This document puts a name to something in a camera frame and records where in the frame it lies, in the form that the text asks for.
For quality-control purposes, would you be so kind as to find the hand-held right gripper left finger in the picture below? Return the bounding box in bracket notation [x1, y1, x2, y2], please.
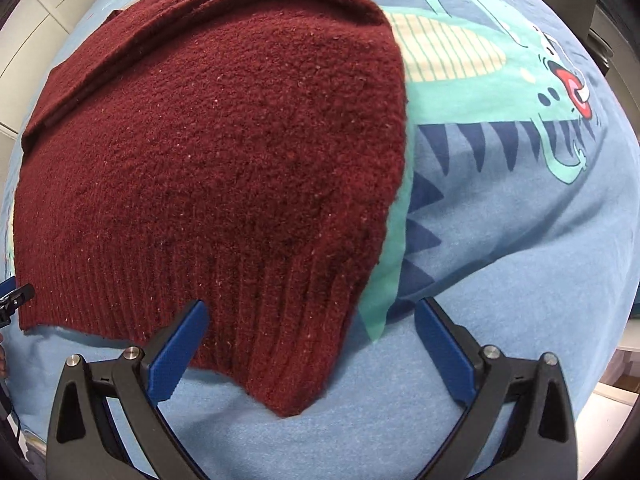
[46, 299, 211, 480]

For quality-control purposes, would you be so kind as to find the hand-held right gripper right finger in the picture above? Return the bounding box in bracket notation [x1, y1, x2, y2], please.
[414, 297, 579, 480]

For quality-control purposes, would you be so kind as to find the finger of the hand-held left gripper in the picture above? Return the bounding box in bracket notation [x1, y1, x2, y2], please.
[0, 276, 37, 329]

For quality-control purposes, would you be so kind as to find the dark red knitted sweater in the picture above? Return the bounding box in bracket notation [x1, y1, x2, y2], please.
[12, 0, 416, 419]

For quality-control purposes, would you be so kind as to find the blue printed bed sheet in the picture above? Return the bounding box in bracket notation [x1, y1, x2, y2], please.
[0, 0, 640, 480]

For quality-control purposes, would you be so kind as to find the white wardrobe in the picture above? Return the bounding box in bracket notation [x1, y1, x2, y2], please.
[0, 0, 138, 138]

